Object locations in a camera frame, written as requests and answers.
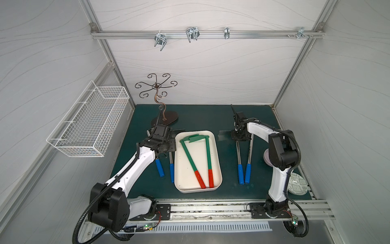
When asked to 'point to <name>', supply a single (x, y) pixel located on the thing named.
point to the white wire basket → (88, 127)
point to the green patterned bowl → (297, 185)
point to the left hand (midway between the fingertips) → (170, 145)
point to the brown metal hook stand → (161, 120)
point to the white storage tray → (186, 180)
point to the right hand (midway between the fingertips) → (236, 137)
